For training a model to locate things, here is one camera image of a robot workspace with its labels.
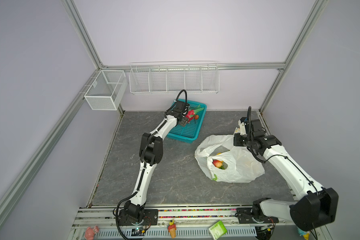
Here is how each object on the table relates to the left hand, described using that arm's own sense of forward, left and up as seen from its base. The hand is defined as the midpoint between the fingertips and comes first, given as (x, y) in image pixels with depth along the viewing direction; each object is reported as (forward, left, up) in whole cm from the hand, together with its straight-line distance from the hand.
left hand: (181, 117), depth 105 cm
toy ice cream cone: (-64, +7, -6) cm, 65 cm away
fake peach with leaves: (-36, -20, -2) cm, 41 cm away
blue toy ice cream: (-70, -54, -5) cm, 89 cm away
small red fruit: (+4, -12, -6) cm, 14 cm away
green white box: (-66, -14, -7) cm, 68 cm away
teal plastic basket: (-7, -6, -9) cm, 13 cm away
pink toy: (-63, +45, -6) cm, 78 cm away
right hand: (-26, -31, +9) cm, 41 cm away
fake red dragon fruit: (+4, -8, -1) cm, 9 cm away
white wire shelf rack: (+21, -14, +18) cm, 31 cm away
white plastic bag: (-40, -21, +10) cm, 47 cm away
